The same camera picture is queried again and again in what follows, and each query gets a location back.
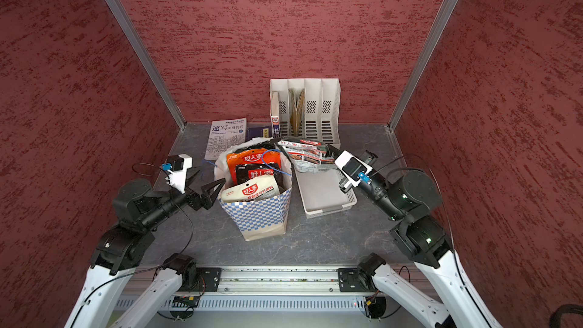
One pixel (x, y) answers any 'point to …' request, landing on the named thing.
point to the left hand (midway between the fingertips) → (212, 179)
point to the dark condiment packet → (250, 171)
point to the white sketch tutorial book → (225, 134)
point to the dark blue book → (264, 131)
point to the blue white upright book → (275, 98)
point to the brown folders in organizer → (297, 112)
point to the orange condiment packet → (250, 157)
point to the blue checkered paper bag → (263, 218)
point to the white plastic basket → (320, 192)
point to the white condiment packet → (256, 189)
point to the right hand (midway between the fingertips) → (326, 149)
